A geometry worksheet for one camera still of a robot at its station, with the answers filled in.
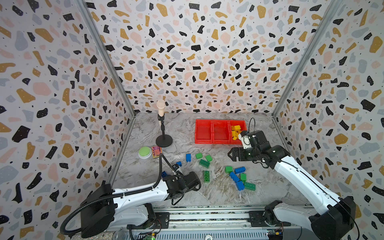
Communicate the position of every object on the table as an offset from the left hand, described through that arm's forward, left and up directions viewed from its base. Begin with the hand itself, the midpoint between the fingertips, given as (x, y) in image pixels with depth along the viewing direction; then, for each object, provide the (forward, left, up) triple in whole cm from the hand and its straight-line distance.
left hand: (192, 183), depth 81 cm
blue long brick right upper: (+9, -28, -4) cm, 30 cm away
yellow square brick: (+40, -32, -2) cm, 51 cm away
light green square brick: (+20, -4, -6) cm, 21 cm away
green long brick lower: (+6, -8, -5) cm, 11 cm away
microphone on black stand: (+31, +20, -4) cm, 37 cm away
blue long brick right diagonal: (+4, -24, -4) cm, 25 cm away
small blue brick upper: (+18, +3, -4) cm, 18 cm away
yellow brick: (+32, -27, +3) cm, 42 cm away
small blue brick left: (+14, +9, -4) cm, 17 cm away
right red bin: (+40, -36, 0) cm, 53 cm away
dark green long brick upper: (+13, -7, -4) cm, 16 cm away
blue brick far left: (+7, +17, -4) cm, 19 cm away
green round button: (+22, +32, -4) cm, 39 cm away
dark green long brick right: (-1, -32, -4) cm, 32 cm away
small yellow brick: (+41, -29, -3) cm, 50 cm away
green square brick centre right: (+10, -22, -6) cm, 25 cm away
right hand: (+12, -22, +14) cm, 29 cm away
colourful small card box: (+23, +24, -4) cm, 34 cm away
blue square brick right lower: (0, -27, -5) cm, 27 cm away
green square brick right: (+4, -29, -3) cm, 30 cm away
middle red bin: (+39, -20, -6) cm, 45 cm away
